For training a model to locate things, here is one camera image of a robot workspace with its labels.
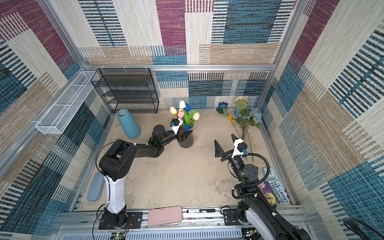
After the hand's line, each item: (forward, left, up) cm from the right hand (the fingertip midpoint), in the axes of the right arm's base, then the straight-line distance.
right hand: (223, 138), depth 73 cm
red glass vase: (+11, +18, -20) cm, 29 cm away
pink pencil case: (-28, +30, -25) cm, 48 cm away
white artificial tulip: (+17, +20, +8) cm, 27 cm away
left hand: (+16, +16, -8) cm, 24 cm away
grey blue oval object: (-14, +67, -22) cm, 72 cm away
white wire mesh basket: (+8, +77, +9) cm, 78 cm away
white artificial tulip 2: (+11, +13, +4) cm, 18 cm away
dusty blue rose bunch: (+28, -23, -18) cm, 40 cm away
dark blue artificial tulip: (+17, +17, +5) cm, 24 cm away
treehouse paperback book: (-19, -27, -23) cm, 41 cm away
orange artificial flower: (+33, -13, -23) cm, 42 cm away
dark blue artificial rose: (+46, -8, -22) cm, 51 cm away
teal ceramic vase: (+19, +54, -13) cm, 59 cm away
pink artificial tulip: (+12, +20, +6) cm, 24 cm away
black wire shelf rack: (+49, +57, -6) cm, 75 cm away
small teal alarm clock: (-9, -29, -24) cm, 39 cm away
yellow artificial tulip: (+15, +24, +5) cm, 29 cm away
